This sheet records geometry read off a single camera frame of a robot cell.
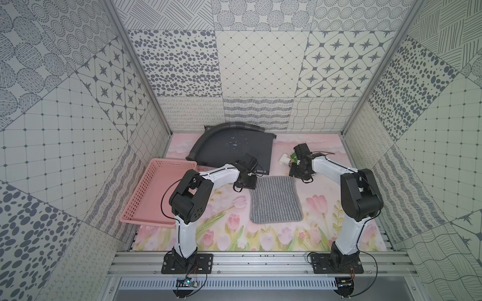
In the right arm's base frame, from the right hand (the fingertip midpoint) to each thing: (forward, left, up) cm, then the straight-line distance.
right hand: (296, 175), depth 98 cm
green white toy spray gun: (+10, +5, 0) cm, 12 cm away
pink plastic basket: (-15, +75, -3) cm, 77 cm away
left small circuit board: (-47, +49, -2) cm, 68 cm away
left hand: (-3, +25, 0) cm, 25 cm away
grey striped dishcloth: (-12, +12, -3) cm, 17 cm away
